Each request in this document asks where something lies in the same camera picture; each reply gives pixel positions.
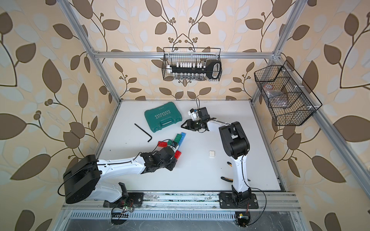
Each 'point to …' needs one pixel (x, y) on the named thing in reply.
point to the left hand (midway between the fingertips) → (175, 160)
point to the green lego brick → (177, 138)
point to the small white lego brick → (212, 154)
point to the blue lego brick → (183, 134)
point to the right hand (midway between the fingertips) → (184, 126)
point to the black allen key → (144, 131)
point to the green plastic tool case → (162, 116)
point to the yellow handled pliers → (226, 179)
